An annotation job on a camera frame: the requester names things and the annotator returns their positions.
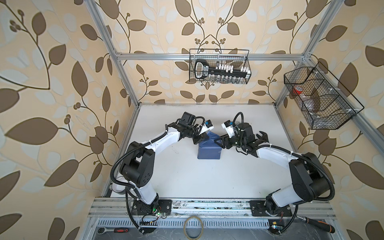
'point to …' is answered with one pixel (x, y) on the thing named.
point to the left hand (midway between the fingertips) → (209, 134)
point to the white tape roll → (119, 189)
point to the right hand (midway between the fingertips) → (218, 140)
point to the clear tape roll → (184, 227)
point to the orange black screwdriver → (321, 225)
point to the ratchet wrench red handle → (102, 230)
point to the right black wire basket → (323, 102)
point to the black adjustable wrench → (264, 138)
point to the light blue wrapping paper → (209, 149)
